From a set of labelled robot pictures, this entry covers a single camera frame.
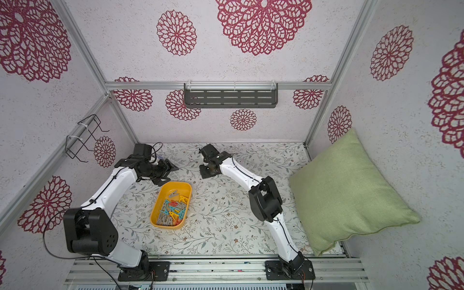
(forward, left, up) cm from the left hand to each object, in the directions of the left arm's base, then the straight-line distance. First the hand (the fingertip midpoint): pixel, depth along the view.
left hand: (175, 172), depth 86 cm
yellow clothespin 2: (-15, +2, -14) cm, 21 cm away
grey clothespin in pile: (-3, +4, -17) cm, 17 cm away
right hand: (+5, -12, -6) cm, 14 cm away
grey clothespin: (-18, +5, -14) cm, 23 cm away
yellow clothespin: (-7, -2, -14) cm, 16 cm away
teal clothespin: (-15, -2, -14) cm, 21 cm away
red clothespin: (-18, -1, -16) cm, 24 cm away
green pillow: (-16, -69, +10) cm, 72 cm away
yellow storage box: (-1, -1, -15) cm, 16 cm away
